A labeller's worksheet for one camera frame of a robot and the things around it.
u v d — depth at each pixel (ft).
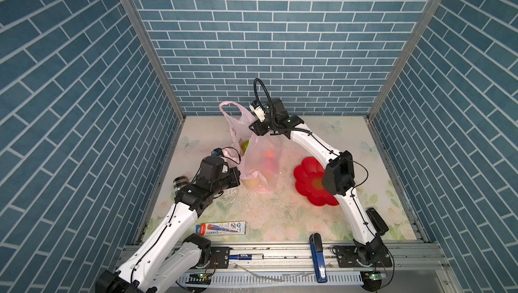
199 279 2.37
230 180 2.23
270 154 3.16
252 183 2.87
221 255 2.42
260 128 2.74
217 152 2.25
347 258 2.41
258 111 2.75
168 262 1.74
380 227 2.58
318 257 2.33
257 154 3.17
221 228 2.63
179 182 2.98
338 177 1.96
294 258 2.47
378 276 2.31
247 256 2.41
